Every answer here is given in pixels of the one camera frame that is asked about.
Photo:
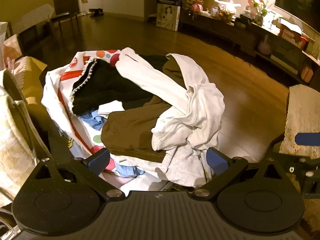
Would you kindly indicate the table with white cloth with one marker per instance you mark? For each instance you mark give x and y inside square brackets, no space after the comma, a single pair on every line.
[32,17]

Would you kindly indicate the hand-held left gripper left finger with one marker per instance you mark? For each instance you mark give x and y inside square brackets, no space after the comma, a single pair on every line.
[97,158]

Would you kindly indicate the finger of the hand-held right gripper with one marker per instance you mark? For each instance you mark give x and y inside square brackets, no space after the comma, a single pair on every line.
[300,165]
[307,139]

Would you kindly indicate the printed white cardboard box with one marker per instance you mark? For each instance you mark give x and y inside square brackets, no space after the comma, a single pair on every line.
[167,15]

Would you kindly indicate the white flat box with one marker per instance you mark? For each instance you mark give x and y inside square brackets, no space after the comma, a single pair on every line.
[283,62]

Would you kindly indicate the long wooden cabinet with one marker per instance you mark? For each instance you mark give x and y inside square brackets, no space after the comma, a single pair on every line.
[220,30]

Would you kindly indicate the brown garment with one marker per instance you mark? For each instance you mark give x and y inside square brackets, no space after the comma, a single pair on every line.
[130,130]

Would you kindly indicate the white printed sweatshirt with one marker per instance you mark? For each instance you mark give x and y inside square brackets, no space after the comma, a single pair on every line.
[175,85]

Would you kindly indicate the orange box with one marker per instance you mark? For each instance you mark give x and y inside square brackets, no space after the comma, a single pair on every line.
[290,33]

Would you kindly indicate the pink flower arrangement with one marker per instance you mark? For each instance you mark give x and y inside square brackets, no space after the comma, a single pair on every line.
[257,7]

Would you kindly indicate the black garment with pearl trim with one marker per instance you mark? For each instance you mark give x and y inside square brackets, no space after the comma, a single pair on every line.
[105,85]

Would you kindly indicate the pink garment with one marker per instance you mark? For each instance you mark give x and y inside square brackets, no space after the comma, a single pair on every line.
[110,166]

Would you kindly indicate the pink vase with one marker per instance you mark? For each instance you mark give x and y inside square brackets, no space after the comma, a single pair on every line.
[265,47]

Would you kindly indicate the white plastic bag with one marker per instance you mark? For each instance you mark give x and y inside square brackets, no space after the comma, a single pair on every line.
[228,7]

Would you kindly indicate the dark shoes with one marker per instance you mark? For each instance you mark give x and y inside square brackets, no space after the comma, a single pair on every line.
[96,12]

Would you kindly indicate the small white garment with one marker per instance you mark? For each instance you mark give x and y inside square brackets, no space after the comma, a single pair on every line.
[112,108]

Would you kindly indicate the polka dot fabric bag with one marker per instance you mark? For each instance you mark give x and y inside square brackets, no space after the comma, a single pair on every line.
[55,85]

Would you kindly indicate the brown cardboard box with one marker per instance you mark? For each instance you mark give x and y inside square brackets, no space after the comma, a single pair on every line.
[35,67]

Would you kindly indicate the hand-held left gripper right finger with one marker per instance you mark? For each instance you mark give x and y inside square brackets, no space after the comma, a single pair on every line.
[216,160]

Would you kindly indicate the dark dining chair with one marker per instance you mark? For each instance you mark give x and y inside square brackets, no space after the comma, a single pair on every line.
[63,17]

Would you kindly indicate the cream fabric cushion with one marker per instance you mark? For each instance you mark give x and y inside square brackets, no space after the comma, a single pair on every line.
[15,142]

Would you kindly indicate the television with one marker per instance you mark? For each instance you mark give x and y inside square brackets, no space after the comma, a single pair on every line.
[300,0]

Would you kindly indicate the light blue garment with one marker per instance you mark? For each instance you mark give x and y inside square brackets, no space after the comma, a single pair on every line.
[92,120]
[127,171]

